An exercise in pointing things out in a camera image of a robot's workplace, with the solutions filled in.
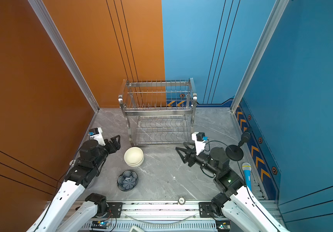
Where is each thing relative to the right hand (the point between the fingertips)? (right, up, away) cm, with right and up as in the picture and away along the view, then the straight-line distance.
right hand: (181, 146), depth 67 cm
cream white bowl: (-25, -14, +16) cm, 33 cm away
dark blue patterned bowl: (-30, -23, +15) cm, 40 cm away
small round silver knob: (0, -28, +4) cm, 28 cm away
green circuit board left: (-39, -39, +3) cm, 55 cm away
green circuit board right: (+21, -40, +3) cm, 45 cm away
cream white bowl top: (-28, -10, +22) cm, 37 cm away
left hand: (-35, +4, +10) cm, 36 cm away
